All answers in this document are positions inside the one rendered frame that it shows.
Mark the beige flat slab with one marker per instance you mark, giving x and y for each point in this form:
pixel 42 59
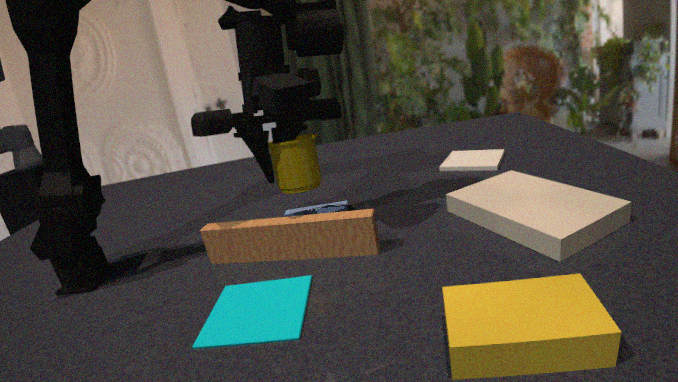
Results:
pixel 482 160

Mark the beige flat block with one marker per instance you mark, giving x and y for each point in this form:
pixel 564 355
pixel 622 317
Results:
pixel 552 218

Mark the yellow cup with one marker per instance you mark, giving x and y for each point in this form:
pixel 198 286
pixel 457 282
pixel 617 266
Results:
pixel 296 164

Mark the yellow rectangular block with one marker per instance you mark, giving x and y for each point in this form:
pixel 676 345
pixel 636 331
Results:
pixel 529 326

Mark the brown wooden bar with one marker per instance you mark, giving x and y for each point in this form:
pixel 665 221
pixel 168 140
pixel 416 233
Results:
pixel 315 236

